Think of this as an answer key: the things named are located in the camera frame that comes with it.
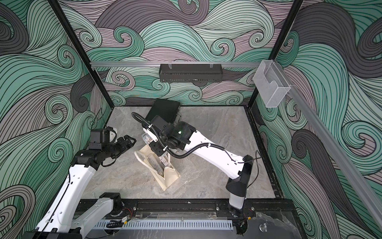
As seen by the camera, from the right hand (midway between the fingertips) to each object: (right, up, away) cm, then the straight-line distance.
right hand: (154, 147), depth 67 cm
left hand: (-14, +1, +8) cm, 17 cm away
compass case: (-3, +4, -1) cm, 5 cm away
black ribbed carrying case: (0, +20, +49) cm, 52 cm away
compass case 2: (0, -12, +17) cm, 21 cm away
